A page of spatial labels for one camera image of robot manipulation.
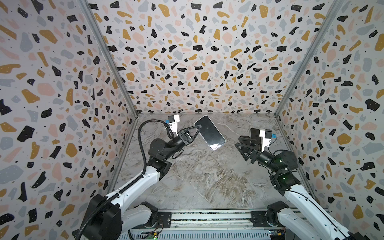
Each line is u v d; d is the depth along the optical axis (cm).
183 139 58
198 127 63
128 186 46
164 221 73
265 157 60
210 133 64
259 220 73
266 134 59
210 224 73
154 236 70
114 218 39
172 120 62
